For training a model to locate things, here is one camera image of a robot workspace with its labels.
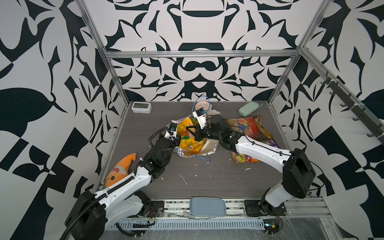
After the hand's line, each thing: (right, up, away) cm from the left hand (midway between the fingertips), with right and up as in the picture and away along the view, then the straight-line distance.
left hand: (173, 124), depth 75 cm
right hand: (+7, -2, 0) cm, 7 cm away
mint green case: (+51, +10, +39) cm, 65 cm away
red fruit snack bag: (+46, -3, +23) cm, 52 cm away
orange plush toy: (-28, -24, +4) cm, 37 cm away
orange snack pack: (+36, -20, +13) cm, 44 cm away
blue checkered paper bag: (+20, -15, +16) cm, 29 cm away
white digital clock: (-28, +11, +36) cm, 47 cm away
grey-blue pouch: (+17, -40, -3) cm, 43 cm away
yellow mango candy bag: (+7, -8, +1) cm, 11 cm away
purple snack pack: (+60, -12, +21) cm, 65 cm away
